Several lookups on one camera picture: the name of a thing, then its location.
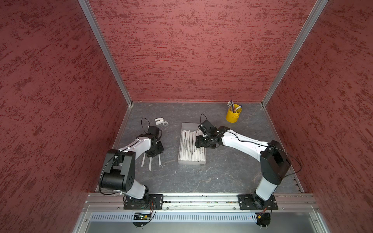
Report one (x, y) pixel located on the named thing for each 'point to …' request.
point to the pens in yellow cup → (230, 105)
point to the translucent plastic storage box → (184, 126)
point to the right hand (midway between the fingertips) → (200, 146)
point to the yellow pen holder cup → (232, 116)
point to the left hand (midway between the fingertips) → (159, 154)
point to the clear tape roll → (165, 123)
